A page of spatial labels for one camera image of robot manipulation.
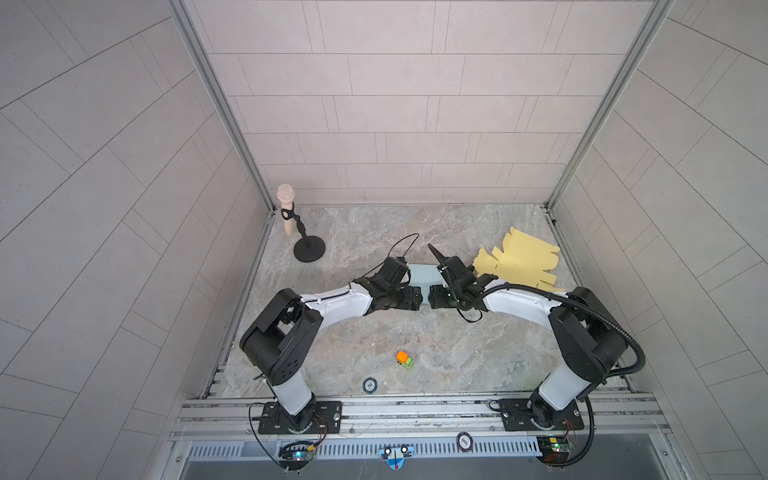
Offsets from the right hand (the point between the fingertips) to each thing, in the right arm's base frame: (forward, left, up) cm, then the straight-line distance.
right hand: (432, 300), depth 91 cm
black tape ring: (-23, +18, -1) cm, 29 cm away
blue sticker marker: (-37, +13, 0) cm, 40 cm away
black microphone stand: (+22, +40, +2) cm, 45 cm away
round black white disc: (-36, -3, -1) cm, 36 cm away
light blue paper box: (-3, +4, +19) cm, 19 cm away
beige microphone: (+22, +41, +26) cm, 53 cm away
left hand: (0, +3, +3) cm, 4 cm away
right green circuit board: (-38, -23, -2) cm, 45 cm away
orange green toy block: (-18, +10, +2) cm, 20 cm away
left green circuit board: (-36, +35, +2) cm, 50 cm away
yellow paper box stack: (+12, -33, -1) cm, 35 cm away
